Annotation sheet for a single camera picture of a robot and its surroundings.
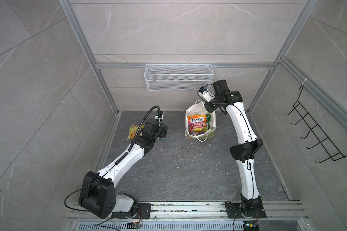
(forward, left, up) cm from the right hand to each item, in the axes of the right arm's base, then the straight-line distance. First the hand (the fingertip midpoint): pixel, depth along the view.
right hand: (209, 103), depth 88 cm
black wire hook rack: (-33, -46, +4) cm, 57 cm away
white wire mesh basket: (+24, +19, +4) cm, 31 cm away
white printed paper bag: (-2, +6, -2) cm, 7 cm away
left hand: (-11, +29, -3) cm, 32 cm away
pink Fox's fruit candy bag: (-3, +6, -16) cm, 17 cm away
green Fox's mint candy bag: (-9, +33, -24) cm, 42 cm away
